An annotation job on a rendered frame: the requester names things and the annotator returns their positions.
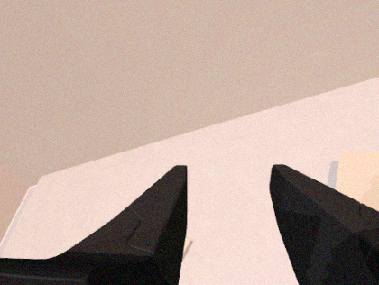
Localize beige flat square block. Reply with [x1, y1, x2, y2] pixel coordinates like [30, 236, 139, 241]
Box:
[336, 151, 379, 212]

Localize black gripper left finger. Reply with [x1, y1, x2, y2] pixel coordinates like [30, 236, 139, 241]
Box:
[0, 165, 189, 285]

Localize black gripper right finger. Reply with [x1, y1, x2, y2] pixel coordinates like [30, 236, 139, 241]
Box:
[269, 164, 379, 285]

